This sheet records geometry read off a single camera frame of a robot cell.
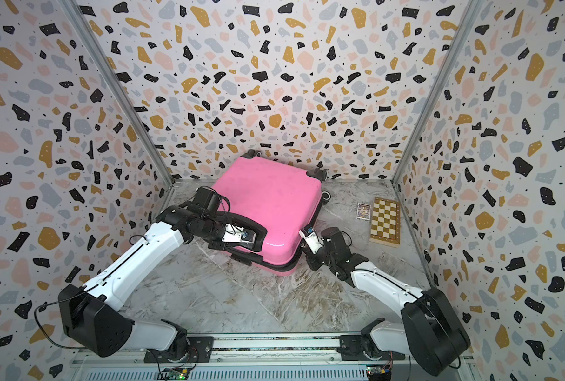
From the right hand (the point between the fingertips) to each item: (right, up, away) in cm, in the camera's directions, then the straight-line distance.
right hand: (305, 249), depth 86 cm
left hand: (-22, +8, -7) cm, 24 cm away
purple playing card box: (+27, +13, +23) cm, 38 cm away
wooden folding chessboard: (+36, +8, +17) cm, 40 cm away
